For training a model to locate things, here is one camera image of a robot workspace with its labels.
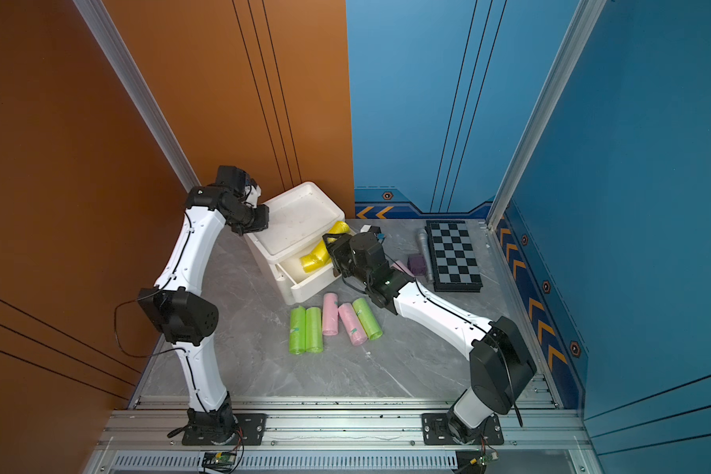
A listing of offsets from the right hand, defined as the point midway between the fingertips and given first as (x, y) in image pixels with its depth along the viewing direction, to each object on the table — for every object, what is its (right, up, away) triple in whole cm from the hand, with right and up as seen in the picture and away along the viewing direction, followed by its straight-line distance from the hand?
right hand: (322, 239), depth 76 cm
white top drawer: (-7, -12, 0) cm, 14 cm away
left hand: (-17, +6, +12) cm, 22 cm away
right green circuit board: (+40, -52, -6) cm, 66 cm away
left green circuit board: (-25, -55, -4) cm, 60 cm away
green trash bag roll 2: (-4, -27, +12) cm, 30 cm away
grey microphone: (+33, +2, +36) cm, 49 cm away
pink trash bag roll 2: (+7, -25, +14) cm, 30 cm away
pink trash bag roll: (0, -23, +15) cm, 27 cm away
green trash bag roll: (-9, -27, +11) cm, 31 cm away
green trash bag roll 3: (+12, -24, +14) cm, 31 cm away
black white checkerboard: (+42, -8, +27) cm, 51 cm away
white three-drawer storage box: (-9, +6, +13) cm, 17 cm away
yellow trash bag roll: (-1, -5, -3) cm, 6 cm away
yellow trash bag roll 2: (+4, +3, 0) cm, 5 cm away
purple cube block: (+29, -8, +26) cm, 40 cm away
